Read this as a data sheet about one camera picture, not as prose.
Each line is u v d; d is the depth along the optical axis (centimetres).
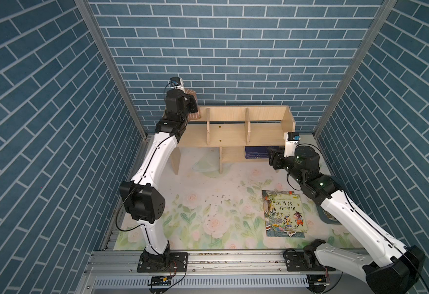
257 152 93
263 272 72
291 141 62
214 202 91
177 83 65
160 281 72
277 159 64
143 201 47
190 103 70
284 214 87
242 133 87
